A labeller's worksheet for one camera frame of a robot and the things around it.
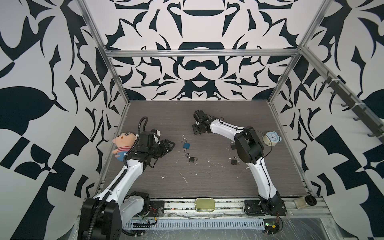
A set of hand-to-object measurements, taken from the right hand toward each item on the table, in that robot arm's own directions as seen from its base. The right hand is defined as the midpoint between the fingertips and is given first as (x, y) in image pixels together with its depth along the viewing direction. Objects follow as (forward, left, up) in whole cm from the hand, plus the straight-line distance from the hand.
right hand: (196, 127), depth 103 cm
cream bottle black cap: (-46, -49, +2) cm, 67 cm away
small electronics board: (-54, -34, -4) cm, 64 cm away
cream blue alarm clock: (-10, -47, 0) cm, 48 cm away
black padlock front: (-22, +4, -2) cm, 22 cm away
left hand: (-18, +14, +11) cm, 25 cm away
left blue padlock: (-12, +7, -2) cm, 14 cm away
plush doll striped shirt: (-14, +43, +7) cm, 45 cm away
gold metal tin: (-46, -3, +2) cm, 46 cm away
